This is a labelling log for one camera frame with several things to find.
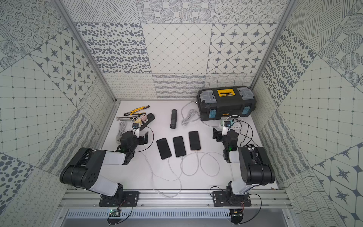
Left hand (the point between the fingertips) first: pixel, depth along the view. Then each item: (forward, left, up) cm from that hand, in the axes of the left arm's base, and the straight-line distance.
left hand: (137, 130), depth 94 cm
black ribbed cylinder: (+13, -23, -5) cm, 27 cm away
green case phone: (-8, -29, -7) cm, 31 cm away
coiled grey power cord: (+19, -38, -7) cm, 43 cm away
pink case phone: (-3, -39, -6) cm, 40 cm away
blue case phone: (-9, -19, -8) cm, 22 cm away
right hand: (+3, -57, -1) cm, 57 cm away
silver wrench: (+14, +18, -6) cm, 23 cm away
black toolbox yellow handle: (+18, -56, +8) cm, 60 cm away
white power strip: (+8, -70, -4) cm, 71 cm away
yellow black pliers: (+20, +11, -5) cm, 23 cm away
